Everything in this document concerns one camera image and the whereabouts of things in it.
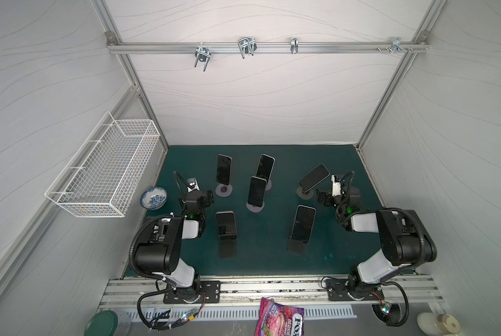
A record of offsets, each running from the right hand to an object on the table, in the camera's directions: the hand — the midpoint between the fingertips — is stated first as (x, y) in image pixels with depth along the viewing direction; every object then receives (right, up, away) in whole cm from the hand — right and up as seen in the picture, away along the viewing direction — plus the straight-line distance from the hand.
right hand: (329, 187), depth 96 cm
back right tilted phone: (-8, +4, -2) cm, 9 cm away
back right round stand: (-11, -4, +5) cm, 13 cm away
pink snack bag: (-28, -40, -30) cm, 57 cm away
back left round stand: (-51, -2, +5) cm, 51 cm away
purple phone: (-45, -11, -21) cm, 51 cm away
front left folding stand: (-46, -24, -11) cm, 53 cm away
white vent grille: (-40, -41, -26) cm, 63 cm away
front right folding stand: (-18, -23, -12) cm, 32 cm away
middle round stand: (-35, -10, -1) cm, 36 cm away
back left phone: (-49, +8, -2) cm, 50 cm away
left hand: (-62, -1, -2) cm, 63 cm away
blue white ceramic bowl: (-83, -5, +1) cm, 83 cm away
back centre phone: (-30, +9, -3) cm, 32 cm away
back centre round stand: (-28, 0, +7) cm, 29 cm away
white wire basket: (-86, +6, -27) cm, 90 cm away
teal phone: (-16, -12, -17) cm, 26 cm away
